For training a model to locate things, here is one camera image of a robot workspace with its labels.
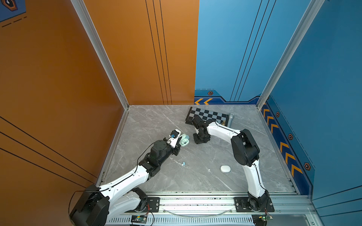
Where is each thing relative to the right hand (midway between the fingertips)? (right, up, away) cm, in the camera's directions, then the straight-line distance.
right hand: (196, 142), depth 98 cm
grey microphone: (+27, +17, +10) cm, 34 cm away
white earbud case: (-8, +4, -19) cm, 21 cm away
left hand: (-11, +7, -19) cm, 23 cm away
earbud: (+6, -15, -13) cm, 21 cm away
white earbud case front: (+17, -14, -12) cm, 25 cm away
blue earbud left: (-9, -11, -11) cm, 18 cm away
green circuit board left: (-32, -35, -26) cm, 54 cm away
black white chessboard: (+8, +19, +11) cm, 23 cm away
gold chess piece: (+20, +13, +4) cm, 24 cm away
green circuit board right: (+32, -33, -28) cm, 54 cm away
